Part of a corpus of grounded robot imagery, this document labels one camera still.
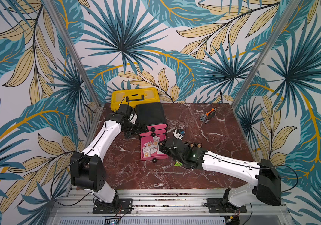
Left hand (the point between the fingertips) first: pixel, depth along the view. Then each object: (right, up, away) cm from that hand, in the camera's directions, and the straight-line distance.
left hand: (142, 134), depth 82 cm
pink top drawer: (+6, +3, +4) cm, 8 cm away
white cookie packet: (+2, -12, +8) cm, 14 cm away
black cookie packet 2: (+37, -9, +13) cm, 40 cm away
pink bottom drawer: (-1, -6, +13) cm, 14 cm away
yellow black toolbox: (-9, +25, +20) cm, 33 cm away
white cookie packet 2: (+3, -8, +11) cm, 14 cm away
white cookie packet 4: (+6, -11, +8) cm, 15 cm away
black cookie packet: (+32, -9, +12) cm, 35 cm away
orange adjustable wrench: (+44, +10, +28) cm, 53 cm away
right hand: (+11, -5, -5) cm, 13 cm away
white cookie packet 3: (+8, -5, +12) cm, 15 cm away
